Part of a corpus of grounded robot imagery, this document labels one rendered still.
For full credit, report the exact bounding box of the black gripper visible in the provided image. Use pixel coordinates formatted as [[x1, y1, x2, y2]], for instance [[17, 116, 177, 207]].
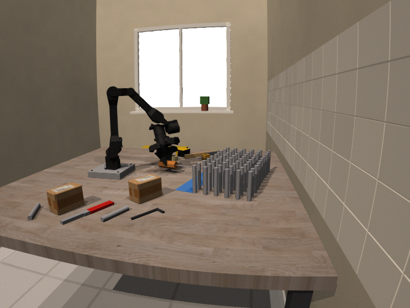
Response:
[[149, 134, 178, 166]]

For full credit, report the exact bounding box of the brown cardboard box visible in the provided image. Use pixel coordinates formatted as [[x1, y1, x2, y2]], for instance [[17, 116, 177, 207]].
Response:
[[128, 174, 162, 204], [46, 182, 84, 215]]

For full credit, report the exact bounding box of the red and grey bar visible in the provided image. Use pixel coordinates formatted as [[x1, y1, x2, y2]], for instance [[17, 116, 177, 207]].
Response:
[[60, 200, 114, 225]]

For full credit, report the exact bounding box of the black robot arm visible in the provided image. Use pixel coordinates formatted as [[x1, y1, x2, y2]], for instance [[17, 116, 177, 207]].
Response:
[[105, 86, 180, 170]]

